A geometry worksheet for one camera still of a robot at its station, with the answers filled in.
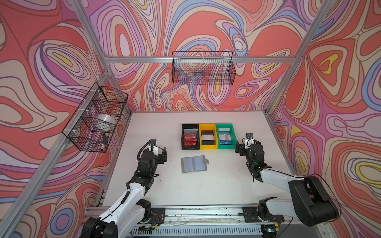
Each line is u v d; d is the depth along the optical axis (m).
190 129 1.05
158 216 0.72
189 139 1.02
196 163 0.91
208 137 1.02
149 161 0.63
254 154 0.66
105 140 0.72
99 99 0.81
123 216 0.46
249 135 0.75
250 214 0.72
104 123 0.70
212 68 0.96
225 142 1.01
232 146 0.94
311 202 0.42
